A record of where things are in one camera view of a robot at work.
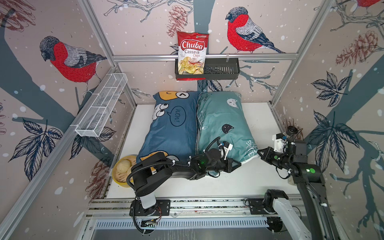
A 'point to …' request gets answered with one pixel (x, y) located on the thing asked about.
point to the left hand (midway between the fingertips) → (244, 165)
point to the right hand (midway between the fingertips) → (258, 149)
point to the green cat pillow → (221, 114)
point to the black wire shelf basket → (216, 68)
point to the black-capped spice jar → (291, 130)
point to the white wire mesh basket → (91, 124)
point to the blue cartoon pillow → (173, 129)
